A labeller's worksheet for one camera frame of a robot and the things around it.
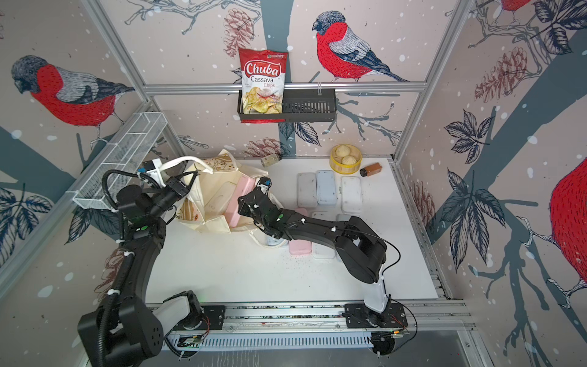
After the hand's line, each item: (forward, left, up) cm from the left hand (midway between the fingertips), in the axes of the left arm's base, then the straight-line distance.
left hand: (200, 168), depth 71 cm
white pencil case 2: (+14, -35, -31) cm, 49 cm away
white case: (-15, -41, -31) cm, 54 cm away
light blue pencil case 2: (+17, -44, -33) cm, 58 cm away
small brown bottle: (+27, -68, -31) cm, 79 cm away
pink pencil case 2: (-12, -32, -32) cm, 47 cm away
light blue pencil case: (+2, -51, -35) cm, 62 cm away
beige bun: (+36, -54, -27) cm, 70 cm away
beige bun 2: (+30, -57, -27) cm, 69 cm away
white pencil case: (+3, +3, -26) cm, 26 cm away
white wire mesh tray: (+12, +31, -4) cm, 33 cm away
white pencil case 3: (+12, -56, -32) cm, 66 cm away
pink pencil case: (+2, -12, -12) cm, 17 cm away
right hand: (-3, -9, -15) cm, 18 cm away
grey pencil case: (-11, -22, -31) cm, 39 cm away
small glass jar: (+34, -16, -31) cm, 49 cm away
